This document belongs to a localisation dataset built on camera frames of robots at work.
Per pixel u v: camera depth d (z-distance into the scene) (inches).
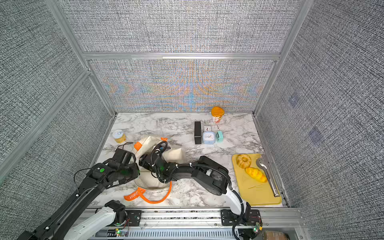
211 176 20.6
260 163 34.3
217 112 44.9
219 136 39.4
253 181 32.9
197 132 38.9
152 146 33.2
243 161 35.3
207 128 42.8
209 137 40.7
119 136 39.1
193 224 28.6
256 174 33.7
